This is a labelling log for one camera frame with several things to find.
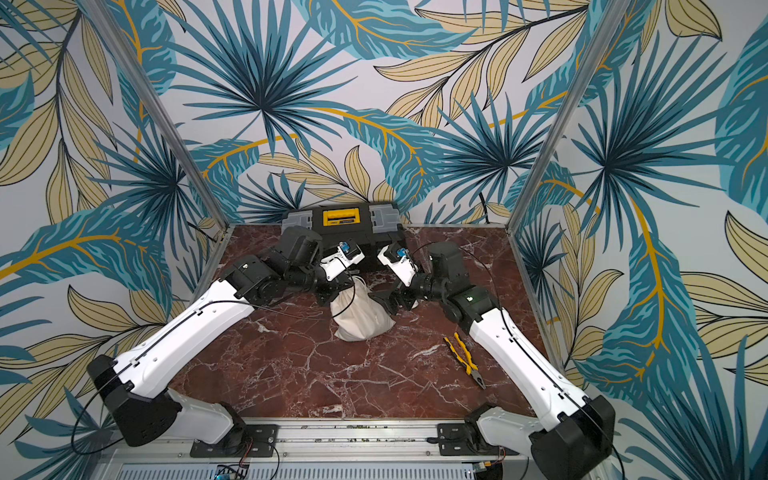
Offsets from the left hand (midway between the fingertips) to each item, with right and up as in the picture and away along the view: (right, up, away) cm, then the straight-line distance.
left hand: (346, 284), depth 71 cm
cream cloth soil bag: (+2, -8, +5) cm, 10 cm away
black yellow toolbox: (+4, +17, +27) cm, 32 cm away
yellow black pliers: (+33, -25, +14) cm, 44 cm away
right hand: (+4, -1, -1) cm, 5 cm away
